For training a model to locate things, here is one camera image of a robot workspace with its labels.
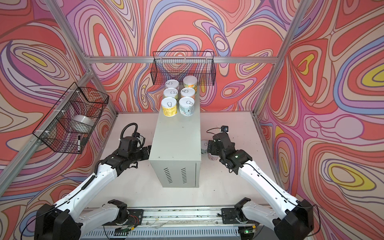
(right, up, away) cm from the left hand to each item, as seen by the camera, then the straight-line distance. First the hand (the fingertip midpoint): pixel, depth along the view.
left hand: (152, 149), depth 83 cm
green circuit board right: (+49, -37, -12) cm, 63 cm away
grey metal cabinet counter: (+16, +1, -25) cm, 30 cm away
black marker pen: (-33, +4, -11) cm, 35 cm away
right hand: (+37, +2, -3) cm, 37 cm away
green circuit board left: (-10, -37, -12) cm, 40 cm away
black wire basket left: (-36, +14, -13) cm, 41 cm away
